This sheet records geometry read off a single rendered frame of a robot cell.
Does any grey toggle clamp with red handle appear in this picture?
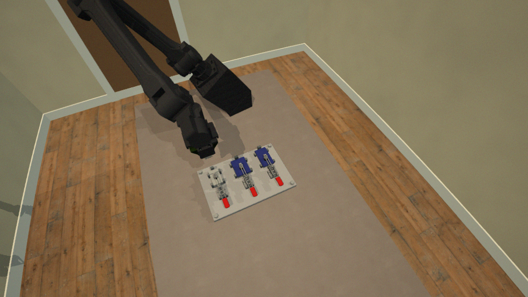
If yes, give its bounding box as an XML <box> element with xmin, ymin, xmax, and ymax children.
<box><xmin>263</xmin><ymin>154</ymin><xmax>283</xmax><ymax>186</ymax></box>

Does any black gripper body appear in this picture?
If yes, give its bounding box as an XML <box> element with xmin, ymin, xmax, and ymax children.
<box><xmin>182</xmin><ymin>122</ymin><xmax>219</xmax><ymax>149</ymax></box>

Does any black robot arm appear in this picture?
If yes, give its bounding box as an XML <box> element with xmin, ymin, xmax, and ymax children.
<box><xmin>67</xmin><ymin>0</ymin><xmax>219</xmax><ymax>159</ymax></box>

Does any cream rectangular block with slot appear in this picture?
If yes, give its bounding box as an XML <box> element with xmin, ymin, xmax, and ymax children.
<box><xmin>209</xmin><ymin>168</ymin><xmax>224</xmax><ymax>188</ymax></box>

